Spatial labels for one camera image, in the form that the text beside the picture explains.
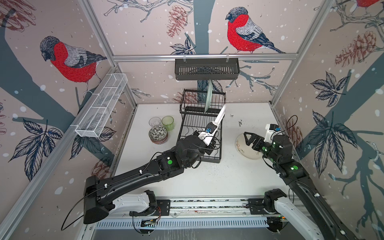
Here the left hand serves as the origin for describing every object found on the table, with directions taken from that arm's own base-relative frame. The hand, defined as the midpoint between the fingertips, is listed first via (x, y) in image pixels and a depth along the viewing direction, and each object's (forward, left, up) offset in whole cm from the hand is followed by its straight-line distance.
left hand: (214, 130), depth 62 cm
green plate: (+23, +1, 0) cm, 23 cm away
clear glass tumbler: (+29, +37, -31) cm, 57 cm away
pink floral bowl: (+19, +33, -32) cm, 50 cm away
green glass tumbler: (+27, +27, -29) cm, 48 cm away
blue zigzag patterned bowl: (+11, +31, -30) cm, 45 cm away
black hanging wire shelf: (+60, -1, -7) cm, 61 cm away
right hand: (+5, -19, -13) cm, 24 cm away
